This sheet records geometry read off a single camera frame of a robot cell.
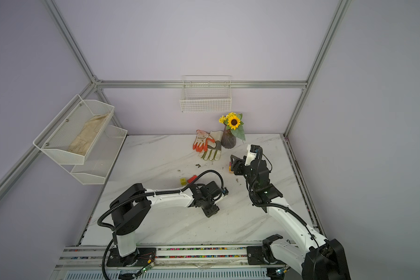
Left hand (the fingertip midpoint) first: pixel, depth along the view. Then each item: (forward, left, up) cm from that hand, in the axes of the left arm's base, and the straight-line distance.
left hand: (211, 207), depth 87 cm
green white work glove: (+39, -1, +1) cm, 40 cm away
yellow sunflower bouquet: (+40, -12, +23) cm, 47 cm away
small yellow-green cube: (+15, +16, 0) cm, 22 cm away
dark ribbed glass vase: (+43, -10, +5) cm, 45 cm away
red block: (+17, +11, -1) cm, 21 cm away
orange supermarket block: (+8, -8, +24) cm, 26 cm away
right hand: (+15, -11, +24) cm, 31 cm away
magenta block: (+9, -8, +25) cm, 28 cm away
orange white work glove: (+45, +8, +1) cm, 45 cm away
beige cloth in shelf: (+17, +58, +29) cm, 67 cm away
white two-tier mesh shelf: (+18, +61, +10) cm, 65 cm away
